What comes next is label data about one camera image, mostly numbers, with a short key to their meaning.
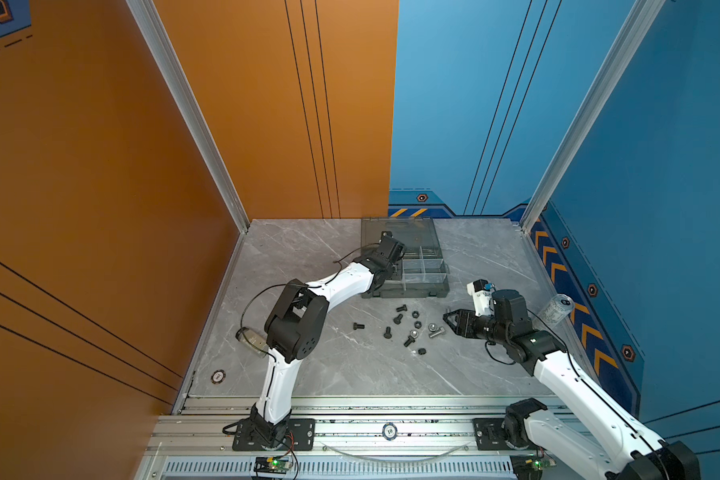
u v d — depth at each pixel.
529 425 0.61
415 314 0.94
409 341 0.89
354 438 0.74
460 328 0.72
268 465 0.71
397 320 0.94
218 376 0.83
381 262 0.75
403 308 0.95
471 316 0.71
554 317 0.83
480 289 0.72
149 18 0.70
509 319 0.61
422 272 1.03
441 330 0.89
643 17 0.70
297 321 0.53
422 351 0.87
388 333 0.91
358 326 0.92
